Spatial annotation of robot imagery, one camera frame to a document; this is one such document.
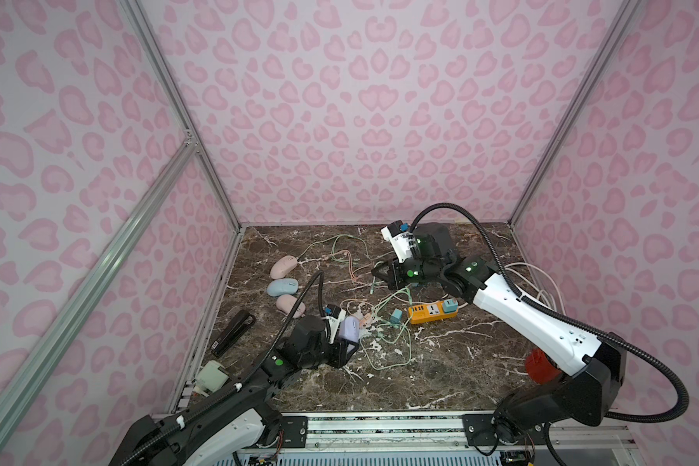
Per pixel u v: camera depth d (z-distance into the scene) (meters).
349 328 0.78
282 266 1.04
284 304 0.95
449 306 0.88
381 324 0.92
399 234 0.64
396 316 0.91
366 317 0.93
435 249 0.55
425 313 0.92
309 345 0.62
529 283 1.01
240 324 0.89
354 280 1.03
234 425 0.57
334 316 0.72
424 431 0.75
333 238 1.17
